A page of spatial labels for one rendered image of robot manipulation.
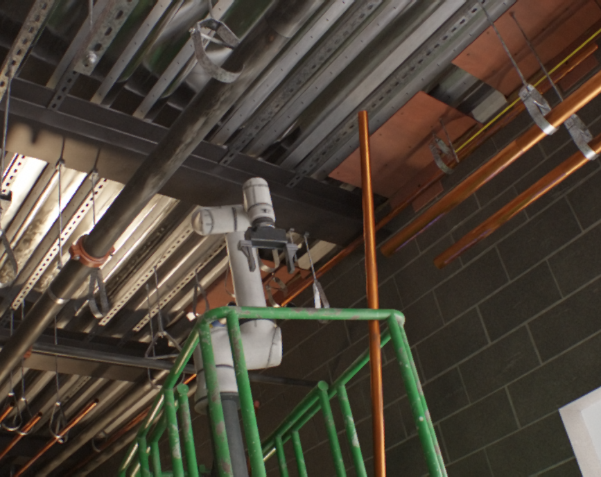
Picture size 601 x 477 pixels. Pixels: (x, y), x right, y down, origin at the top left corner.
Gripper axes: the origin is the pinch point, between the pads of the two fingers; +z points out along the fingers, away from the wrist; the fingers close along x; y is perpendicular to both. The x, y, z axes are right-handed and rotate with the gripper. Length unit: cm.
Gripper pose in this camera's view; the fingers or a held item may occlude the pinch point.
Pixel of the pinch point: (271, 265)
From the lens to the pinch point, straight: 227.3
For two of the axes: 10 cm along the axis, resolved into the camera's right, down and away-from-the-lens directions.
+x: 9.0, 0.7, 4.3
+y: 3.9, -5.8, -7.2
